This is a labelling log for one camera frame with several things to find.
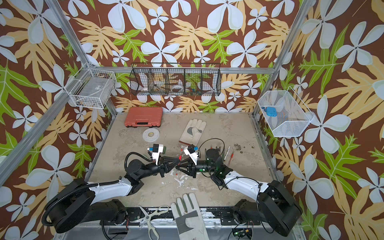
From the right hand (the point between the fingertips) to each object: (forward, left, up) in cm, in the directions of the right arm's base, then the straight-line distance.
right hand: (177, 167), depth 71 cm
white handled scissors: (-14, +9, -19) cm, 25 cm away
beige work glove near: (-21, -6, -18) cm, 28 cm away
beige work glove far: (+35, -8, -18) cm, 40 cm away
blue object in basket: (+31, -54, +7) cm, 63 cm away
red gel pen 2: (+15, -33, -19) cm, 41 cm away
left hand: (+2, -1, +4) cm, 5 cm away
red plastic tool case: (+48, +24, -14) cm, 55 cm away
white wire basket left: (+43, +50, +16) cm, 68 cm away
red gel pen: (+3, -2, +6) cm, 7 cm away
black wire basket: (+56, +3, +13) cm, 58 cm away
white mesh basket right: (+26, -61, +8) cm, 67 cm away
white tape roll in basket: (+53, +2, +8) cm, 54 cm away
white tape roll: (+34, +22, -19) cm, 45 cm away
